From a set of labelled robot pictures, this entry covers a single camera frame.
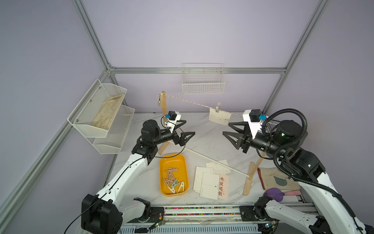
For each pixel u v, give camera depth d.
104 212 0.38
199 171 0.88
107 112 0.80
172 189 0.80
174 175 0.87
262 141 0.45
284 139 0.39
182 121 0.71
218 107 0.58
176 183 0.82
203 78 1.04
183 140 0.60
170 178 0.84
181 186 0.82
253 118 0.42
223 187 0.82
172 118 0.58
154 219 0.73
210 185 0.82
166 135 0.62
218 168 0.90
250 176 0.85
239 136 0.46
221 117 0.68
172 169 0.88
